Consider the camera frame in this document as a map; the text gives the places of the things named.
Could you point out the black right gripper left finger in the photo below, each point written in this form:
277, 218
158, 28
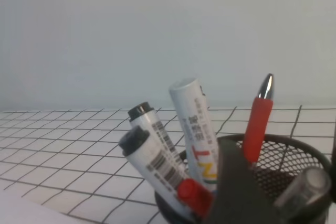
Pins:
239, 199

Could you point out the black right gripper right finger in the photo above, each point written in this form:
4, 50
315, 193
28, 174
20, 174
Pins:
333, 156

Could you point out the silver transparent pen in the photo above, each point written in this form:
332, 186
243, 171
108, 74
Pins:
310, 185

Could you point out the black mesh pen holder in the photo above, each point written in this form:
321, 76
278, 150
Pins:
281, 160

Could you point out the red grip silver pen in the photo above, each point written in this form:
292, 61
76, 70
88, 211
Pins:
259, 116

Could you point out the red capped marker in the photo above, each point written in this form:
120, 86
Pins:
195, 196

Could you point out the white marker colourful label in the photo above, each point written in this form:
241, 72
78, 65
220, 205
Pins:
200, 138

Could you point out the white marker black cap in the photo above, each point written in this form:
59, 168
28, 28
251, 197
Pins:
145, 116
152, 162

